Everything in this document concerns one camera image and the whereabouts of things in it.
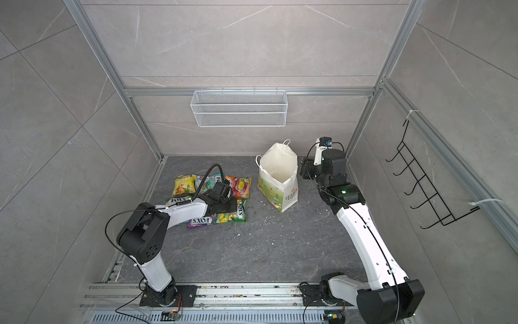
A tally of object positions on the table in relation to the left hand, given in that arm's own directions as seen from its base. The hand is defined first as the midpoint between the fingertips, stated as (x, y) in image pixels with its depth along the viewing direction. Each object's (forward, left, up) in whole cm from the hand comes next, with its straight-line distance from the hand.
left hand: (239, 202), depth 96 cm
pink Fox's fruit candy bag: (+10, 0, 0) cm, 10 cm away
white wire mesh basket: (+40, -1, +26) cm, 48 cm away
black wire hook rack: (-18, -67, +27) cm, 75 cm away
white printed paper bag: (-3, -17, +21) cm, 27 cm away
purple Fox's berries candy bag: (-9, +18, -1) cm, 20 cm away
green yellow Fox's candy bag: (+6, +31, -2) cm, 31 cm away
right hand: (0, -29, +29) cm, 42 cm away
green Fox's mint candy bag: (+14, +17, -1) cm, 22 cm away
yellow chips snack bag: (+11, +29, +1) cm, 31 cm away
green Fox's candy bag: (-8, 0, 0) cm, 8 cm away
